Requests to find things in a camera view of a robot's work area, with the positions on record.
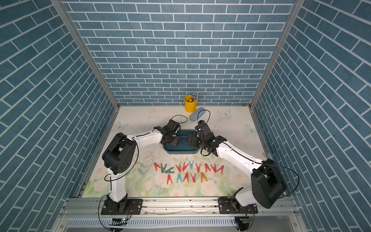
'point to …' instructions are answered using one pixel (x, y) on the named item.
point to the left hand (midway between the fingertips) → (177, 140)
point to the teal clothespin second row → (179, 177)
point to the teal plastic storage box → (181, 146)
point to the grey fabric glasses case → (194, 116)
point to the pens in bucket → (194, 97)
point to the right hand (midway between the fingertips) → (194, 139)
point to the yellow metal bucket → (190, 102)
